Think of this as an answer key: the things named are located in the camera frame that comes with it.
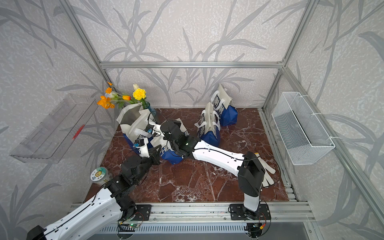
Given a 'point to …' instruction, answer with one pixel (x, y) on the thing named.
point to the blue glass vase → (146, 105)
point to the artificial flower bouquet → (113, 97)
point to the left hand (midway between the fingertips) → (162, 147)
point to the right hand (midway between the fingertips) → (171, 116)
